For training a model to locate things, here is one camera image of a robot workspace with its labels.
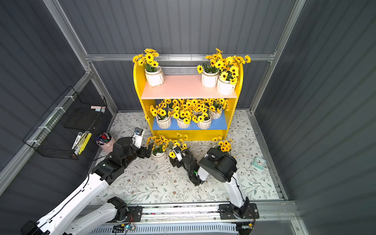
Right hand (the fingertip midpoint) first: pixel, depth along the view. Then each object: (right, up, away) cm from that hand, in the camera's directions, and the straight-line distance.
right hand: (176, 151), depth 92 cm
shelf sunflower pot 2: (-7, +20, -5) cm, 22 cm away
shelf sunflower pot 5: (+27, +29, -2) cm, 40 cm away
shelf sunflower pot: (+2, +6, -6) cm, 8 cm away
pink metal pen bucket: (-43, +7, -5) cm, 44 cm away
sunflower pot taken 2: (+28, +5, -9) cm, 30 cm away
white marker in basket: (-46, +9, -22) cm, 52 cm away
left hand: (-16, +8, -17) cm, 25 cm away
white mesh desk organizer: (+2, +55, +7) cm, 56 cm away
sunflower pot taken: (-10, +3, -5) cm, 12 cm away
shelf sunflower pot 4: (+15, +21, -12) cm, 29 cm away
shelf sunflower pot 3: (+4, +23, -11) cm, 26 cm away
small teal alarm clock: (+51, -7, -3) cm, 52 cm away
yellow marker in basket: (-42, +7, -22) cm, 48 cm away
